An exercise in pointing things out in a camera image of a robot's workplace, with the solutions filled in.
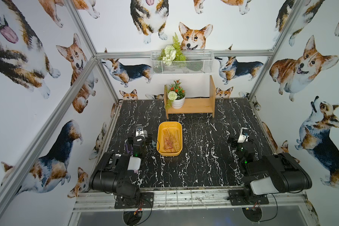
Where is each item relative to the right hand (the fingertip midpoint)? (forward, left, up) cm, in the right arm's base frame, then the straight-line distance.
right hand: (243, 130), depth 88 cm
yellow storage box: (+1, +47, -10) cm, 48 cm away
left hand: (+3, +67, 0) cm, 67 cm away
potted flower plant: (+21, +42, +11) cm, 48 cm away
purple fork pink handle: (-16, +65, +8) cm, 67 cm away
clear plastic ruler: (+5, +44, -11) cm, 46 cm away
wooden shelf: (+25, +31, -3) cm, 40 cm away
